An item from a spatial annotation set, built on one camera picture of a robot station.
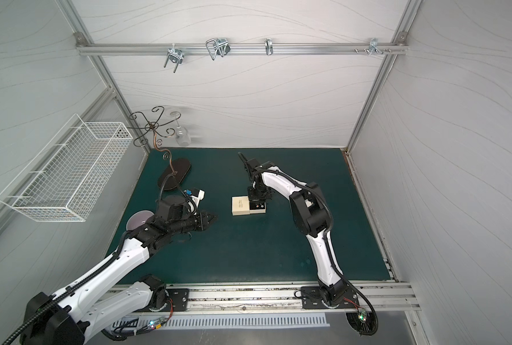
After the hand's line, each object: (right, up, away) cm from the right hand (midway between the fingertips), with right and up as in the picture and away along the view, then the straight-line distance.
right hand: (255, 200), depth 97 cm
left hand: (-14, -3, -20) cm, 24 cm away
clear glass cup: (-35, +29, +4) cm, 46 cm away
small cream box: (-6, -2, -2) cm, 7 cm away
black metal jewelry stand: (-39, +15, +11) cm, 43 cm away
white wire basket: (-59, +9, -29) cm, 66 cm away
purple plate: (-49, -6, -9) cm, 51 cm away
